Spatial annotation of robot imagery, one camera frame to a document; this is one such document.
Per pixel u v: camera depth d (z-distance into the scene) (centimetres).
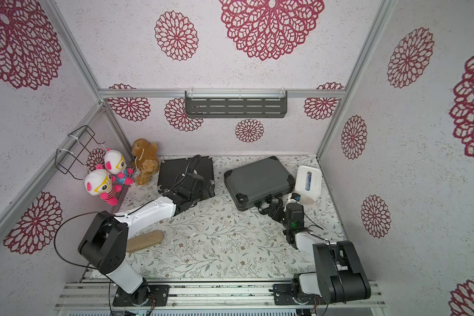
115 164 94
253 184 97
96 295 75
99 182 84
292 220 70
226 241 88
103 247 45
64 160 73
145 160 98
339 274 44
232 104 96
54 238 44
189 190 69
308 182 101
